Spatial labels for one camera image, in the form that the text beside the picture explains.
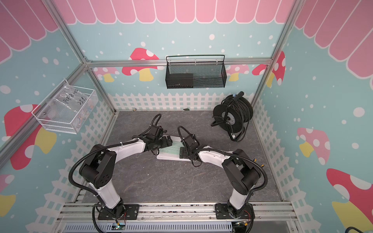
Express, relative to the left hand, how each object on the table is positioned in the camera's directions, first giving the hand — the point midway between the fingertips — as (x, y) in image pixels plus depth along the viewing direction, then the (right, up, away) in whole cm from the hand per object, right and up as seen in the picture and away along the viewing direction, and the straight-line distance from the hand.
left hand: (167, 144), depth 95 cm
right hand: (+13, -5, -3) cm, 14 cm away
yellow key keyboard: (+3, -8, -4) cm, 9 cm away
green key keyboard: (+5, -2, -1) cm, 6 cm away
